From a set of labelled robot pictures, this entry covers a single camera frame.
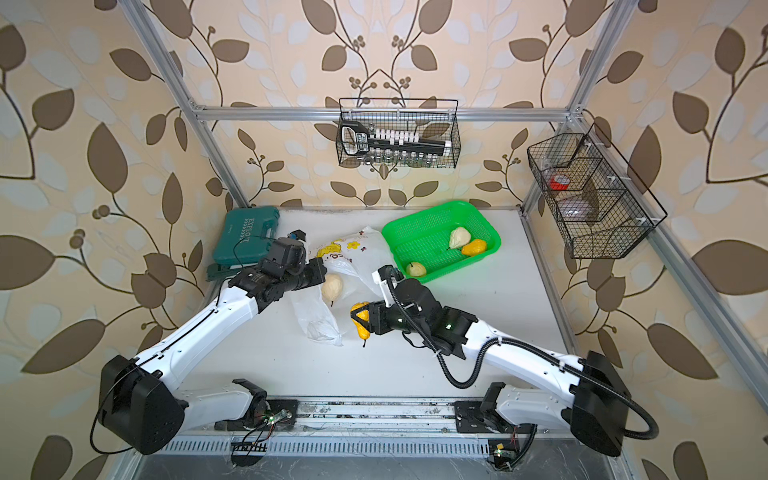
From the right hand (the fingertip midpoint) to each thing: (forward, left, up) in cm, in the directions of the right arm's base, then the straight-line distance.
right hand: (359, 312), depth 72 cm
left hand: (+15, +11, -1) cm, 18 cm away
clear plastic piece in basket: (+18, -53, +13) cm, 58 cm away
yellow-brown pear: (+30, -37, -15) cm, 50 cm away
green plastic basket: (+38, -25, -20) cm, 50 cm away
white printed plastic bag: (+15, +3, -1) cm, 16 cm away
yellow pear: (-5, -1, 0) cm, 5 cm away
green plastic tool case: (+36, +45, -14) cm, 59 cm away
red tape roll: (+30, -55, +13) cm, 64 cm away
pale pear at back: (+34, -33, -15) cm, 50 cm away
